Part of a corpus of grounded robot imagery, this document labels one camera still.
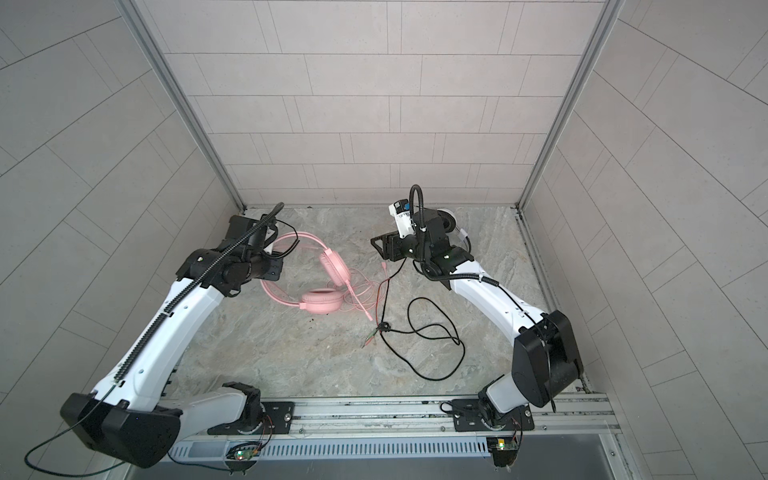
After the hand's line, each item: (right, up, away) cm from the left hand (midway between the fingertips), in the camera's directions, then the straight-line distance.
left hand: (281, 256), depth 75 cm
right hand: (+25, +4, +3) cm, 25 cm away
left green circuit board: (-2, -42, -12) cm, 43 cm away
